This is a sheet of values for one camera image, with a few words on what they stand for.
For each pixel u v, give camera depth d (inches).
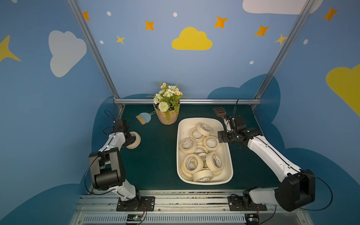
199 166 30.2
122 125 29.1
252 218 28.7
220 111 45.3
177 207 28.9
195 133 40.9
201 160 31.5
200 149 36.8
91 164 16.9
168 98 34.0
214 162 33.9
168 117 41.6
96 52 34.0
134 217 28.3
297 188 16.0
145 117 45.2
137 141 36.3
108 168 18.3
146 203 29.9
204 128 40.8
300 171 16.7
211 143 38.6
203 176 29.1
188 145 38.0
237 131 25.1
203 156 33.7
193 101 51.8
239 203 29.2
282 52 34.1
